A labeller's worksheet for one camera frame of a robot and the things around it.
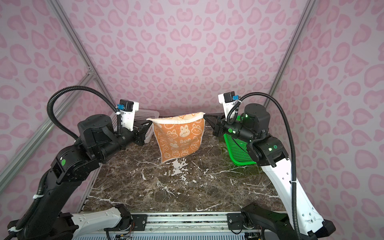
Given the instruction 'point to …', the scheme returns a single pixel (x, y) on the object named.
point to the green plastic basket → (239, 156)
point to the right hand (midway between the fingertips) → (205, 116)
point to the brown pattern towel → (178, 135)
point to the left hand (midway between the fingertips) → (150, 118)
